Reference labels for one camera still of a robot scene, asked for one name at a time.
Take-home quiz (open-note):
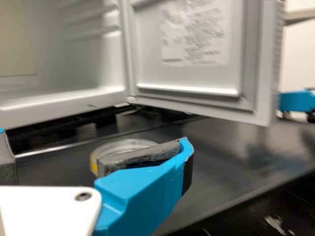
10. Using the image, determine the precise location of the black platform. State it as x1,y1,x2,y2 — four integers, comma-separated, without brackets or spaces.
0,115,315,236

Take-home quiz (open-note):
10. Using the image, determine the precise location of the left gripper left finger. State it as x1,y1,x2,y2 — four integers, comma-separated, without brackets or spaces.
0,126,18,185

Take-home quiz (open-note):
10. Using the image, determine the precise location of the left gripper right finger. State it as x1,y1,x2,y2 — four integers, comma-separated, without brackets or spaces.
92,137,195,236

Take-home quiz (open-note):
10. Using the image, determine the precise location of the white incubator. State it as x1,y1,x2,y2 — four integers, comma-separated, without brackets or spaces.
0,0,131,130

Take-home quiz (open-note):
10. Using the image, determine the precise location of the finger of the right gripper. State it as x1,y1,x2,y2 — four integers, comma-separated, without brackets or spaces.
277,88,315,123

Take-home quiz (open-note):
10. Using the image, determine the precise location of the incubator door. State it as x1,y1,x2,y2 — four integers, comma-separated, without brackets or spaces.
122,0,285,128

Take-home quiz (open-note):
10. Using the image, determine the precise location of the petri dish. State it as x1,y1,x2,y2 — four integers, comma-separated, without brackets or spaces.
89,138,158,177

